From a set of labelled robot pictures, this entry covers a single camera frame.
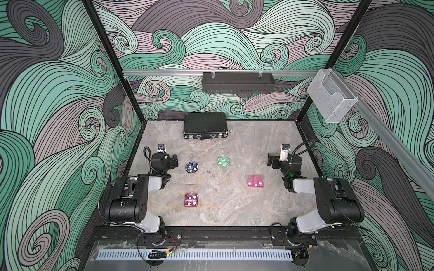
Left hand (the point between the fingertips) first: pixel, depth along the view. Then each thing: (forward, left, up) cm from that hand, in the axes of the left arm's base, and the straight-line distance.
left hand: (166, 154), depth 94 cm
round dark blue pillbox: (-5, -15, -6) cm, 16 cm away
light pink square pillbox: (-13, -51, -7) cm, 53 cm away
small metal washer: (+24, -40, -6) cm, 47 cm away
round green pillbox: (-1, -33, -6) cm, 34 cm away
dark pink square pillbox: (-23, -16, -6) cm, 29 cm away
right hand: (0, -63, +1) cm, 63 cm away
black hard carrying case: (+24, -21, -2) cm, 32 cm away
